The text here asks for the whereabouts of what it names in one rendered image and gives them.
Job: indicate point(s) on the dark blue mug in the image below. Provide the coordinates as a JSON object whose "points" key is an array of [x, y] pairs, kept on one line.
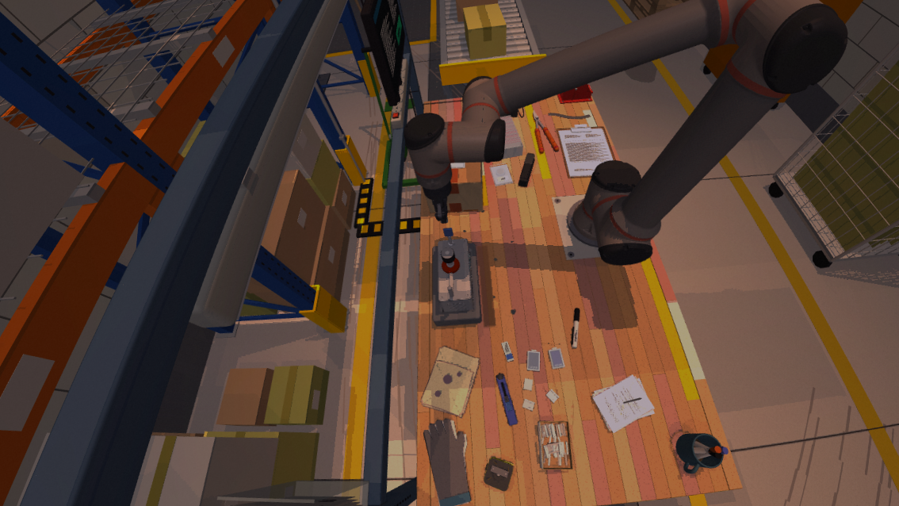
{"points": [[695, 452]]}

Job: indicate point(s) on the red tape dispenser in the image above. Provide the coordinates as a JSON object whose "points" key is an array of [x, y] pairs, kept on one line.
{"points": [[576, 95]]}

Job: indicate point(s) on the blue utility knife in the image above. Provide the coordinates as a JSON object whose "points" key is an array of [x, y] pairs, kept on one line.
{"points": [[506, 399]]}

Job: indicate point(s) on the black display panel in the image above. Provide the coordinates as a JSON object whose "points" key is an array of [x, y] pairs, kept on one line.
{"points": [[385, 46]]}

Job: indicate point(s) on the small brown cardboard box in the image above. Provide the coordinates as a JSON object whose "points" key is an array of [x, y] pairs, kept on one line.
{"points": [[244, 397]]}

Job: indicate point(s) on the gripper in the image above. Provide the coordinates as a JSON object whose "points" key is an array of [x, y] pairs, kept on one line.
{"points": [[437, 194]]}

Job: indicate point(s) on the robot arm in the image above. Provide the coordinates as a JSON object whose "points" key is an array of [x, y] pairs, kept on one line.
{"points": [[674, 133]]}

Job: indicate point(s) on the grey stamp stand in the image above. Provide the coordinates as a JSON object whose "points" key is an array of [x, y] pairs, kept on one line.
{"points": [[475, 295]]}

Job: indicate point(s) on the black remote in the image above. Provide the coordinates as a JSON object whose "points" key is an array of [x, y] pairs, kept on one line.
{"points": [[526, 169]]}

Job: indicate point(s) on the grey steel post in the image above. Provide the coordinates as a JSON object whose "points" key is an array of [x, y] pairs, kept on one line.
{"points": [[383, 351]]}

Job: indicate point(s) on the small blue white tag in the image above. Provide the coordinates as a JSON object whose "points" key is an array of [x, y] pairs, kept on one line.
{"points": [[507, 350]]}

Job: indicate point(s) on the grey mounting plate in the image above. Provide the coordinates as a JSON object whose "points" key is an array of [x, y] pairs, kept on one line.
{"points": [[572, 211]]}

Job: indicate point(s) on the red stamp knob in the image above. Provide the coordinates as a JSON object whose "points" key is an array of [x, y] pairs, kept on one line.
{"points": [[449, 266]]}

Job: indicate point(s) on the brown cardboard carton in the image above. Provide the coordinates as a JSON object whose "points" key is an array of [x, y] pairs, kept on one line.
{"points": [[467, 197]]}

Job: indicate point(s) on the grey dater-numberer stamp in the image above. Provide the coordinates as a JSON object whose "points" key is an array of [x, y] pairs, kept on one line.
{"points": [[454, 298]]}

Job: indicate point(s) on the roller conveyor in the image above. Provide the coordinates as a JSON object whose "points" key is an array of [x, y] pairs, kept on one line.
{"points": [[520, 42]]}

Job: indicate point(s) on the white box stack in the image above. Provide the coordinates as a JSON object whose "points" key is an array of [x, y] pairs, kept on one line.
{"points": [[514, 146]]}

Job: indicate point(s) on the ink-stained beige pad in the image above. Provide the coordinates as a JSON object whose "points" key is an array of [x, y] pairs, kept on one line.
{"points": [[450, 380]]}

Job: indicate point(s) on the yellow cardboard box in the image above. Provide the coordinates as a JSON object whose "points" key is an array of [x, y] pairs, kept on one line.
{"points": [[484, 29]]}

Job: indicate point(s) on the olive striped cardboard box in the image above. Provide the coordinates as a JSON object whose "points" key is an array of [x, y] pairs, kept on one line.
{"points": [[298, 395]]}

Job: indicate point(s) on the black marker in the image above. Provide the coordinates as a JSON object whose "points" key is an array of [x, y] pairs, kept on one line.
{"points": [[575, 327]]}

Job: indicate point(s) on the clipboard with paper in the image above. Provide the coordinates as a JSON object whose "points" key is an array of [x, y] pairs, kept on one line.
{"points": [[584, 150]]}

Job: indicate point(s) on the white paper stack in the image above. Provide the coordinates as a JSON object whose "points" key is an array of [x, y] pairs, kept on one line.
{"points": [[618, 407]]}

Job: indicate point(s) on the blue orange pallet rack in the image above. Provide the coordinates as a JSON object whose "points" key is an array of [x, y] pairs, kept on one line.
{"points": [[105, 140]]}

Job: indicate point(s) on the blue framed small card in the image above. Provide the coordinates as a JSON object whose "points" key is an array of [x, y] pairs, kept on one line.
{"points": [[534, 360], [556, 358]]}

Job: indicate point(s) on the large brown cardboard box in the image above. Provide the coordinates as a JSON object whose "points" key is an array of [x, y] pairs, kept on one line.
{"points": [[302, 232]]}

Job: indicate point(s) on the grey work glove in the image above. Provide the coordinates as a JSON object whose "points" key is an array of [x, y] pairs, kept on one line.
{"points": [[447, 460]]}

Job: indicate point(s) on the yellow black corner guard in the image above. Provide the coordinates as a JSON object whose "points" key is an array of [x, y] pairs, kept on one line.
{"points": [[365, 211]]}

